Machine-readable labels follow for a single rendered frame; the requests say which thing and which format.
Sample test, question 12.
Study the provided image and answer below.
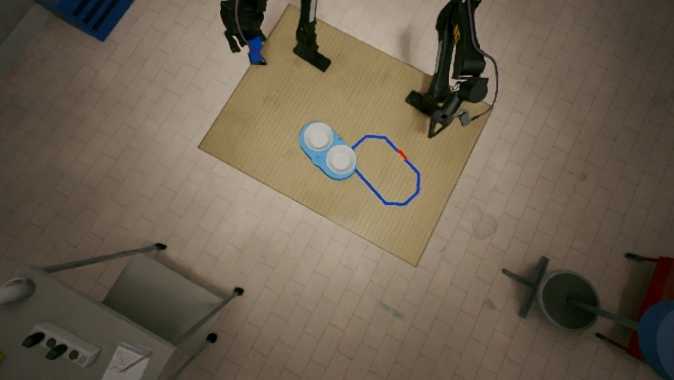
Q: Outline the grey steel bowl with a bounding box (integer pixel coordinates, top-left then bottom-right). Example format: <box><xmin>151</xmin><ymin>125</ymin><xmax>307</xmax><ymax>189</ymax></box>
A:
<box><xmin>326</xmin><ymin>145</ymin><xmax>356</xmax><ymax>174</ymax></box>
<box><xmin>304</xmin><ymin>122</ymin><xmax>333</xmax><ymax>151</ymax></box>

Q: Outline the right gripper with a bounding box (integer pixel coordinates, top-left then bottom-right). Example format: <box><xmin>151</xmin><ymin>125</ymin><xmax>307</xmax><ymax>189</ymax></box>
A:
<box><xmin>224</xmin><ymin>29</ymin><xmax>266</xmax><ymax>62</ymax></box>

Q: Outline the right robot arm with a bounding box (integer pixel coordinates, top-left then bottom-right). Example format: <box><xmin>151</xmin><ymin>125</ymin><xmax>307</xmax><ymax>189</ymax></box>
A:
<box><xmin>220</xmin><ymin>0</ymin><xmax>331</xmax><ymax>72</ymax></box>

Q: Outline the blue tape outline with red notch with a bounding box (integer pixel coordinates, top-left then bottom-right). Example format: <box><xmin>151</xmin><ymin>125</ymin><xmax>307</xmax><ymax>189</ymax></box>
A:
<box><xmin>352</xmin><ymin>135</ymin><xmax>420</xmax><ymax>206</ymax></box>

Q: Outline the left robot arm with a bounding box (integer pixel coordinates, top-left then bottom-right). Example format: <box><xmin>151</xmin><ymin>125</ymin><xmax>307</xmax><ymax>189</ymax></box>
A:
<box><xmin>405</xmin><ymin>0</ymin><xmax>489</xmax><ymax>117</ymax></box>

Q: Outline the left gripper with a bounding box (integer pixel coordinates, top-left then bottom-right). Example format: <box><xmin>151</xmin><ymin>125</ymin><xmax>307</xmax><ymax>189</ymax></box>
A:
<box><xmin>428</xmin><ymin>96</ymin><xmax>471</xmax><ymax>139</ymax></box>

